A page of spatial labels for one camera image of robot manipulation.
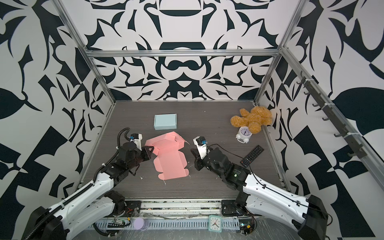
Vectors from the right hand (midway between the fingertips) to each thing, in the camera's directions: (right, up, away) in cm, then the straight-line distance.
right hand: (191, 150), depth 72 cm
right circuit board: (+26, -35, -1) cm, 44 cm away
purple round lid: (-21, -29, -8) cm, 37 cm away
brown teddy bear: (+45, +17, +30) cm, 56 cm away
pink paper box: (-11, -8, +9) cm, 16 cm away
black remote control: (+36, -7, +19) cm, 41 cm away
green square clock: (+11, -32, -3) cm, 34 cm away
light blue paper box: (-17, +13, +31) cm, 38 cm away
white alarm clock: (+34, +4, +27) cm, 44 cm away
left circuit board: (-34, -34, -1) cm, 48 cm away
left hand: (-20, +1, +10) cm, 22 cm away
